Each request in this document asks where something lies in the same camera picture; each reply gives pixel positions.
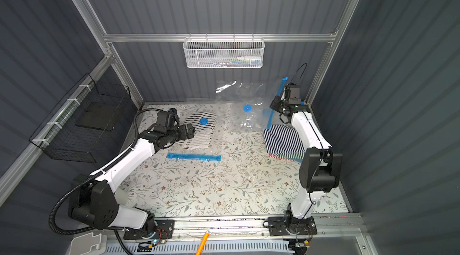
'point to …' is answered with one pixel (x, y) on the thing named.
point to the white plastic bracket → (87, 244)
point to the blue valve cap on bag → (247, 108)
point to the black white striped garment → (202, 135)
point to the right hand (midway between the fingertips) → (277, 101)
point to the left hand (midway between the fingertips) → (188, 131)
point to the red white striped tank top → (273, 155)
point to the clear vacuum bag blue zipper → (248, 102)
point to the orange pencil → (203, 243)
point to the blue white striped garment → (284, 142)
